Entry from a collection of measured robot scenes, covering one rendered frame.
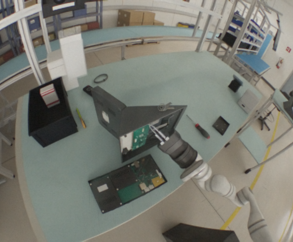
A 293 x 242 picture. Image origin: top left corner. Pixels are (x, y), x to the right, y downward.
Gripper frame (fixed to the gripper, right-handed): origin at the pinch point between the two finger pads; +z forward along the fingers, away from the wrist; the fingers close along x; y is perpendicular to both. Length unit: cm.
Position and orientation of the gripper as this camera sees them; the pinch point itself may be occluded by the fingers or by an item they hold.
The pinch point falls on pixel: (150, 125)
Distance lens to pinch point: 38.3
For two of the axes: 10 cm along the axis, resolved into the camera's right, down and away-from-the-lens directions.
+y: 1.3, -2.6, 9.6
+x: 6.8, -6.8, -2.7
